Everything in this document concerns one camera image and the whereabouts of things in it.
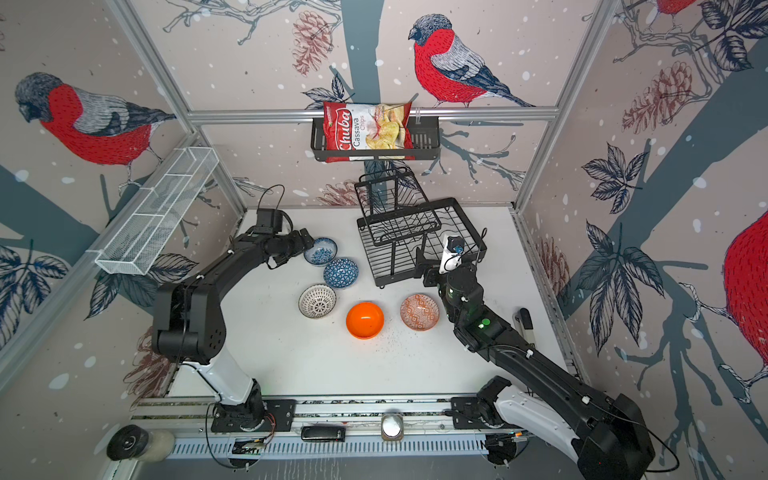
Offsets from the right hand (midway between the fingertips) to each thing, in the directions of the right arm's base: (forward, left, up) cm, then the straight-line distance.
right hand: (429, 253), depth 75 cm
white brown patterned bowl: (-3, +34, -23) cm, 41 cm away
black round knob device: (-41, +63, -13) cm, 76 cm away
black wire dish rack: (+31, +10, -20) cm, 38 cm away
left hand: (+11, +40, -11) cm, 43 cm away
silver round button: (-36, +8, -17) cm, 40 cm away
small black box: (-37, +25, -22) cm, 50 cm away
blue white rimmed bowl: (+17, +37, -24) cm, 47 cm away
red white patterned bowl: (-4, +2, -24) cm, 25 cm away
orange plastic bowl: (-9, +18, -22) cm, 30 cm away
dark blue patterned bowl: (+9, +29, -24) cm, 39 cm away
